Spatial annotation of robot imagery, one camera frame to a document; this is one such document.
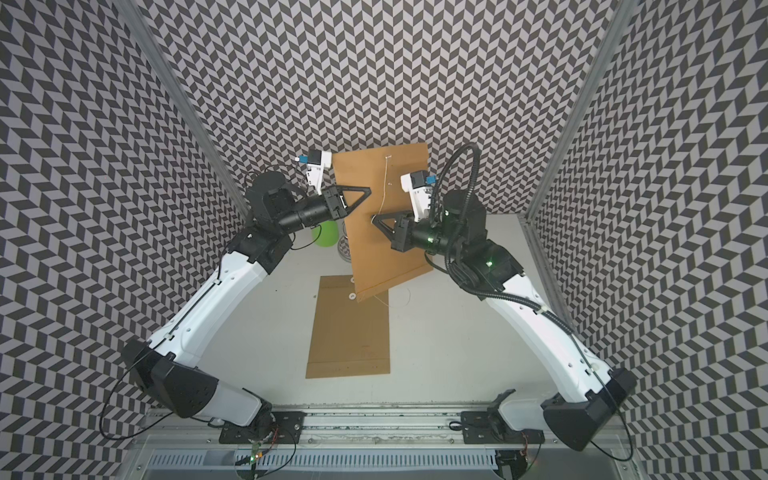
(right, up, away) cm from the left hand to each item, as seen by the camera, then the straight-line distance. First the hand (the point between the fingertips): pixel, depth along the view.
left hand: (371, 196), depth 61 cm
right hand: (+1, -7, -2) cm, 7 cm away
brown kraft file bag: (0, -15, +10) cm, 18 cm away
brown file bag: (-10, -39, +28) cm, 49 cm away
